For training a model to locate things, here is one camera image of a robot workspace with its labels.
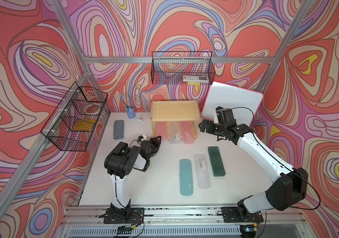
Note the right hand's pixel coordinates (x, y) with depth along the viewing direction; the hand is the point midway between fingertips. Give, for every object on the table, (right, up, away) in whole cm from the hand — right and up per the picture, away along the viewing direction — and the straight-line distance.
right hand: (206, 130), depth 83 cm
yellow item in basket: (-63, +3, -11) cm, 64 cm away
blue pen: (-58, +24, +32) cm, 71 cm away
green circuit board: (-42, -48, -12) cm, 65 cm away
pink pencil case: (-27, -1, +20) cm, 33 cm away
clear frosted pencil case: (-1, -26, +6) cm, 27 cm away
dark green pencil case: (+8, -20, +9) cm, 23 cm away
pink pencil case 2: (-8, -2, +19) cm, 21 cm away
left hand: (-25, -5, +13) cm, 29 cm away
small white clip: (-44, +7, +30) cm, 53 cm away
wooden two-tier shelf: (-18, +12, +10) cm, 24 cm away
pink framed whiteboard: (+30, +17, +16) cm, 38 cm away
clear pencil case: (-18, -2, +19) cm, 26 cm away
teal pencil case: (-12, -29, +2) cm, 31 cm away
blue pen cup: (-51, +12, +29) cm, 60 cm away
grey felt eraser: (-58, 0, +23) cm, 63 cm away
